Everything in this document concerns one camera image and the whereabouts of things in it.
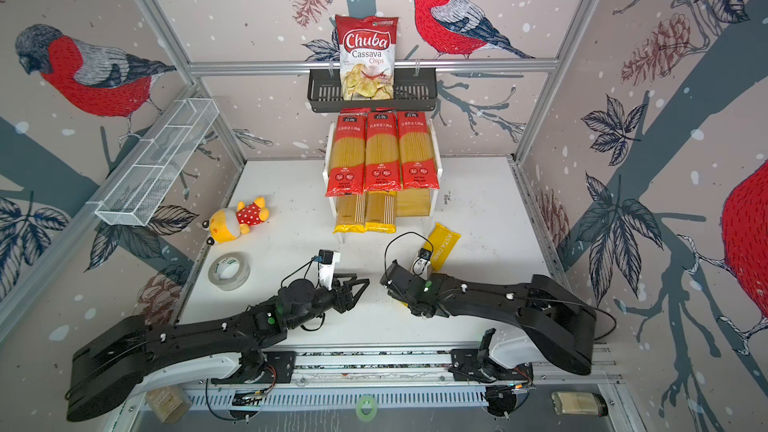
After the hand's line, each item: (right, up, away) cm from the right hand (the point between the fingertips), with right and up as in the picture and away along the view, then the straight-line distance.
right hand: (396, 292), depth 84 cm
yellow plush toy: (-55, +18, +10) cm, 59 cm away
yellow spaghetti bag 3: (+15, +12, +11) cm, 22 cm away
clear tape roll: (-52, +4, +7) cm, 53 cm away
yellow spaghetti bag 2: (-5, +23, -1) cm, 24 cm away
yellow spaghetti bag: (-13, +23, -1) cm, 27 cm away
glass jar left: (-52, -18, -19) cm, 58 cm away
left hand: (-9, +6, -10) cm, 15 cm away
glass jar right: (+41, -18, -19) cm, 48 cm away
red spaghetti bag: (-12, +34, -15) cm, 39 cm away
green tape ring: (-6, -21, -16) cm, 27 cm away
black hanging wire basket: (+6, +62, +10) cm, 63 cm away
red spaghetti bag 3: (+5, +36, -13) cm, 39 cm away
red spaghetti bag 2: (-4, +38, -12) cm, 40 cm away
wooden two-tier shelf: (+10, +29, -7) cm, 31 cm away
